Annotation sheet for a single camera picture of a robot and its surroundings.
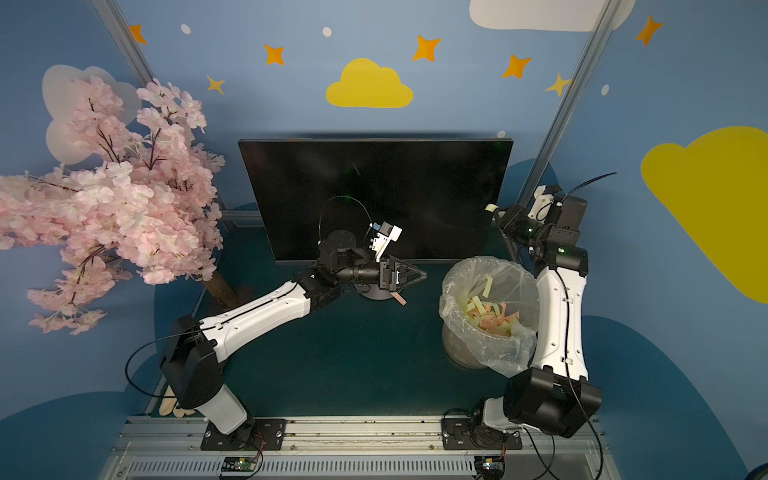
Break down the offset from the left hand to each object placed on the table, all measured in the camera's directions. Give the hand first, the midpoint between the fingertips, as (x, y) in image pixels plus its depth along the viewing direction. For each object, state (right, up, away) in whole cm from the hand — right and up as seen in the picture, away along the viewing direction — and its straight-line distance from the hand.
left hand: (423, 268), depth 66 cm
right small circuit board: (+18, -50, +7) cm, 54 cm away
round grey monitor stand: (-13, -10, +35) cm, 39 cm away
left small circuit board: (-45, -48, +6) cm, 66 cm away
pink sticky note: (-4, -12, +35) cm, 37 cm away
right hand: (+21, +14, +8) cm, 27 cm away
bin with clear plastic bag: (+24, -15, +23) cm, 36 cm away
